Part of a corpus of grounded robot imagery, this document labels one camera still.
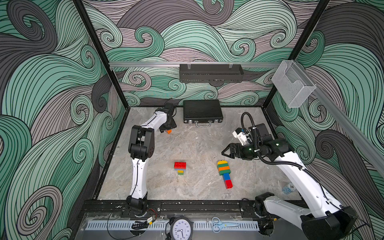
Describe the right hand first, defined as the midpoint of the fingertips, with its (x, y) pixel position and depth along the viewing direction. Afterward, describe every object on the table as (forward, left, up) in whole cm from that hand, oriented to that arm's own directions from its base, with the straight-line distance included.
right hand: (227, 154), depth 71 cm
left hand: (+29, +33, -15) cm, 47 cm away
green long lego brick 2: (-1, -2, -19) cm, 20 cm away
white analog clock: (-28, +23, -16) cm, 40 cm away
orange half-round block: (+27, +33, -18) cm, 47 cm away
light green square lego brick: (-2, +24, -20) cm, 31 cm away
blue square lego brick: (-4, -2, -20) cm, 21 cm away
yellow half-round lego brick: (+4, -1, -18) cm, 18 cm away
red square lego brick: (-8, -3, -18) cm, 20 cm away
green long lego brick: (+3, 0, -19) cm, 20 cm away
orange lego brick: (+1, -2, -20) cm, 20 cm away
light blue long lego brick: (0, +24, -18) cm, 30 cm away
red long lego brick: (-2, +24, -9) cm, 25 cm away
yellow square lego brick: (-1, +24, -19) cm, 31 cm away
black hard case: (+43, +9, -16) cm, 46 cm away
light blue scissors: (-28, +6, -20) cm, 35 cm away
